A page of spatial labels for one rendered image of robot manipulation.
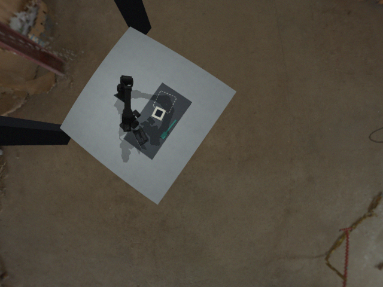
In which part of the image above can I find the tan square tile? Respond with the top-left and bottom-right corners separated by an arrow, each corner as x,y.
152,106 -> 166,121

